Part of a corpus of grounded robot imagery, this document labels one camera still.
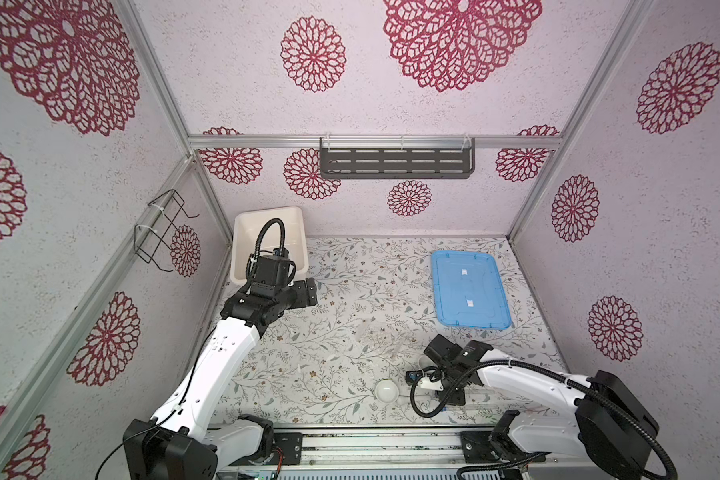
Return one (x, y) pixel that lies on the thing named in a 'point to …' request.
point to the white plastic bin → (245, 230)
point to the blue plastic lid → (469, 291)
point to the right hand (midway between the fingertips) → (441, 384)
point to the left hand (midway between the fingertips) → (300, 294)
